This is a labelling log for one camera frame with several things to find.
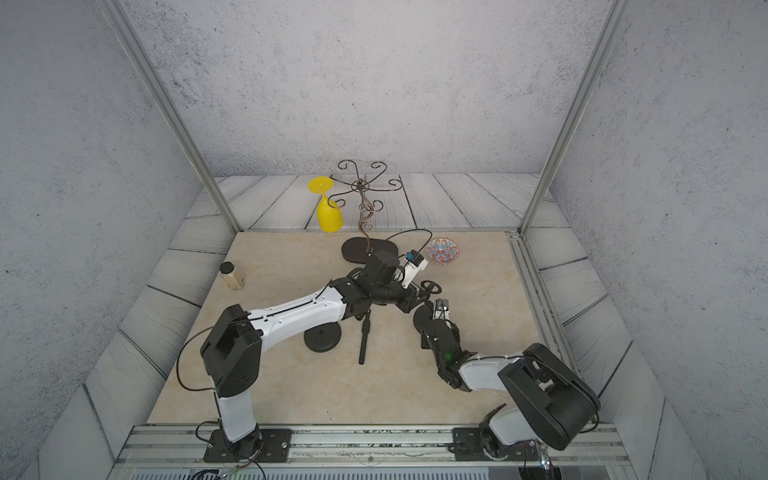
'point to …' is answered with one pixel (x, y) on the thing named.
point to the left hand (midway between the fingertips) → (433, 298)
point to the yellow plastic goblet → (330, 218)
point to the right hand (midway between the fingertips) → (435, 320)
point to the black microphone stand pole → (431, 287)
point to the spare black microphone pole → (365, 327)
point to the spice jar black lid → (226, 267)
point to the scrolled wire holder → (363, 186)
